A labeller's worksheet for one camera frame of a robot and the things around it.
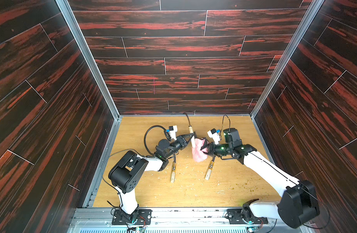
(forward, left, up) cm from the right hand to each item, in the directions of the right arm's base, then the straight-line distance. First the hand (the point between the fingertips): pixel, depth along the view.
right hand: (201, 149), depth 80 cm
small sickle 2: (+7, +6, +6) cm, 11 cm away
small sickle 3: (-3, -8, -16) cm, 18 cm away
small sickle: (-6, +16, -15) cm, 23 cm away
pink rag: (-6, +2, +4) cm, 7 cm away
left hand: (+5, +4, +5) cm, 8 cm away
